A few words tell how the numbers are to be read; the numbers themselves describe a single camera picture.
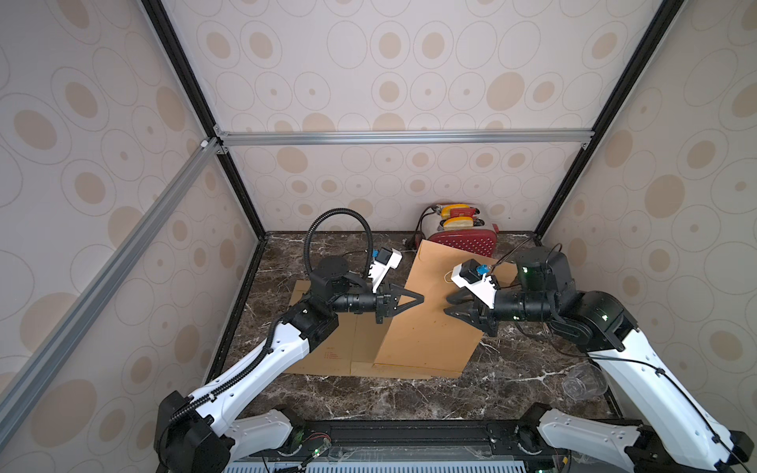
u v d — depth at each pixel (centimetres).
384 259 56
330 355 88
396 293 59
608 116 85
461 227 95
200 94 81
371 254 56
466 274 47
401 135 92
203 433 37
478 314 51
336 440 74
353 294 57
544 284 44
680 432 37
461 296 58
